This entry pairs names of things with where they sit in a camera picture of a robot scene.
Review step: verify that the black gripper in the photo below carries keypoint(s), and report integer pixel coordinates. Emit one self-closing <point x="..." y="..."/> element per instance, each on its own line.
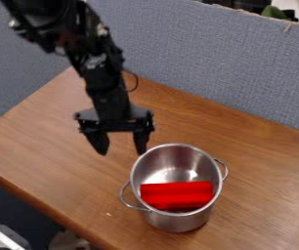
<point x="113" y="115"/>

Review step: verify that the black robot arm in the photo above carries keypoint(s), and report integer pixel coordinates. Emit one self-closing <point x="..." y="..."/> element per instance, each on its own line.
<point x="65" y="27"/>

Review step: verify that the stainless steel pot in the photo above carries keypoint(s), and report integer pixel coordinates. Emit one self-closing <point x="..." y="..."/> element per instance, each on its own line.
<point x="167" y="164"/>

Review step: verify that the green object behind partition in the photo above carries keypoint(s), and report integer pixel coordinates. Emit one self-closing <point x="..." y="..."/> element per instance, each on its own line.
<point x="272" y="12"/>

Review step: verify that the red rectangular block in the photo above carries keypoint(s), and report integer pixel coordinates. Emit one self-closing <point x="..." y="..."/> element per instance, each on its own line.
<point x="179" y="195"/>

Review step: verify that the grey fabric partition left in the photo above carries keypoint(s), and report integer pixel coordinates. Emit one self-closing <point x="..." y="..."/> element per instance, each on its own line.
<point x="27" y="68"/>

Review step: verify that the grey fabric partition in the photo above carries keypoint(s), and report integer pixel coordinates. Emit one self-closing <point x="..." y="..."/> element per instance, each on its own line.
<point x="27" y="68"/>
<point x="227" y="55"/>

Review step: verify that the grey fabric partition back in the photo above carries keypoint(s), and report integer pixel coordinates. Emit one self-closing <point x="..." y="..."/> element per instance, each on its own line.
<point x="227" y="55"/>

